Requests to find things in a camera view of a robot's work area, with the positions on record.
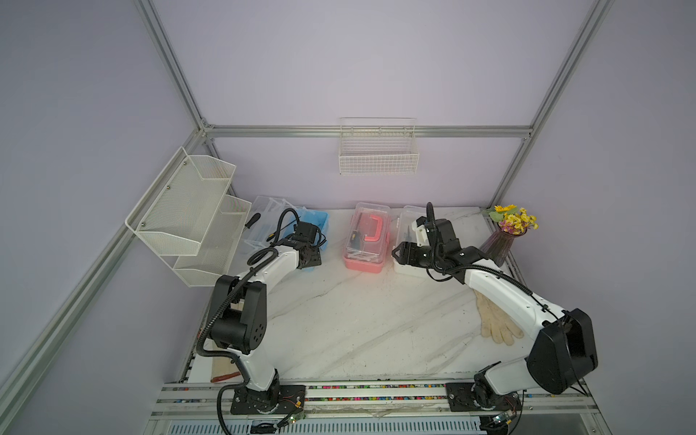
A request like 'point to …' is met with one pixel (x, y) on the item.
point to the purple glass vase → (497, 246)
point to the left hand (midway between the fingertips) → (305, 261)
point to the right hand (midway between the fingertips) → (402, 257)
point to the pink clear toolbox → (368, 238)
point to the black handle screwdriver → (256, 217)
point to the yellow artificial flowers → (512, 219)
